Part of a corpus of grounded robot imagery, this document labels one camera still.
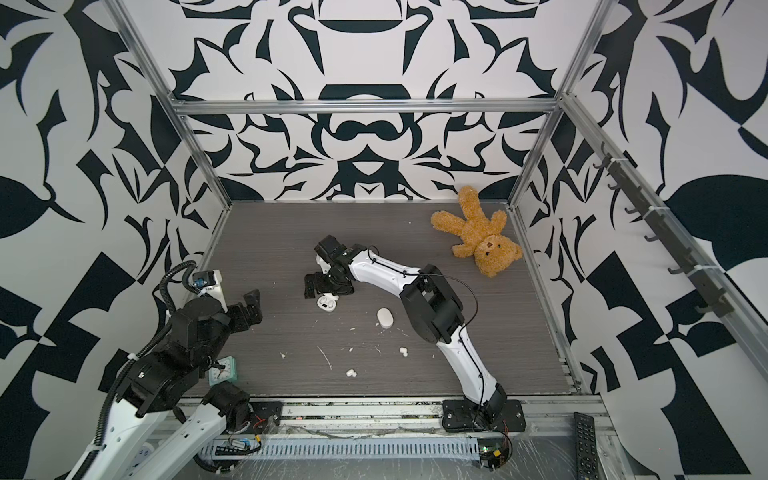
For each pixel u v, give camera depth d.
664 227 0.55
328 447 0.71
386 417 0.76
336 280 0.79
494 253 0.96
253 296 0.64
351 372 0.81
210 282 0.58
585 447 0.70
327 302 0.92
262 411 0.76
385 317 0.89
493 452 0.71
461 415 0.75
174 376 0.46
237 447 0.72
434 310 0.55
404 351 0.85
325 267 0.84
